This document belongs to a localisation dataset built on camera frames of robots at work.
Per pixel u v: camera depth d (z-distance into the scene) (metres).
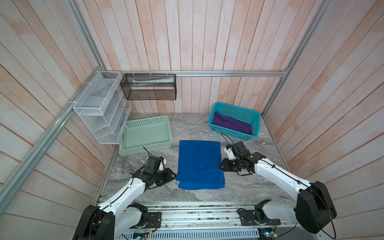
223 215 0.76
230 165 0.74
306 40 0.78
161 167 0.74
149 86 1.04
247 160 0.61
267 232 0.71
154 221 0.73
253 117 1.11
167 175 0.75
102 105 0.76
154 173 0.66
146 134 1.02
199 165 0.93
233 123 1.10
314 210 0.41
